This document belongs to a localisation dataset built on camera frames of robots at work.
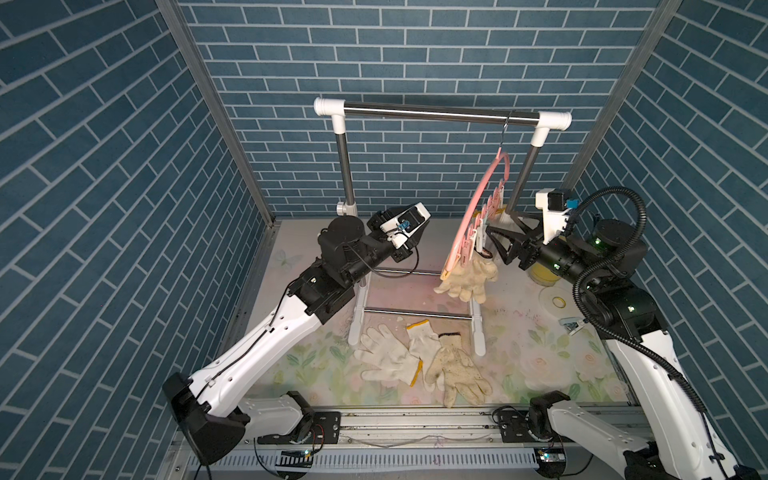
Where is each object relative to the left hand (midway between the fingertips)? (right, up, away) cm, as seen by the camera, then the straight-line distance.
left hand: (427, 212), depth 60 cm
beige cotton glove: (+12, -16, +13) cm, 23 cm away
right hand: (+16, -2, -1) cm, 16 cm away
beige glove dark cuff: (+11, -43, +21) cm, 50 cm away
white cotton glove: (-7, -40, +25) cm, 47 cm away
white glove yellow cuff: (+2, -36, +29) cm, 46 cm away
